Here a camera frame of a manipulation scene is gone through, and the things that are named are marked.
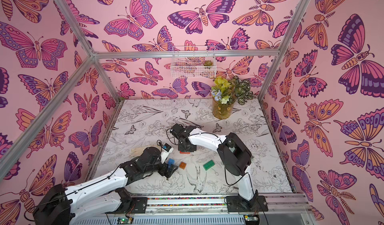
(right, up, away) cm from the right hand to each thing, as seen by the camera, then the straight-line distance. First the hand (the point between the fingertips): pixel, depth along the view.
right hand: (185, 147), depth 91 cm
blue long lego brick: (-8, -7, -4) cm, 11 cm away
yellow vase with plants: (+26, +34, +5) cm, 43 cm away
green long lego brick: (+14, -8, -5) cm, 17 cm away
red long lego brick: (-3, -3, +1) cm, 5 cm away
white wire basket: (+5, +54, +5) cm, 54 cm away
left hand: (-6, -6, -9) cm, 12 cm away
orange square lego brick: (-1, -9, -5) cm, 10 cm away
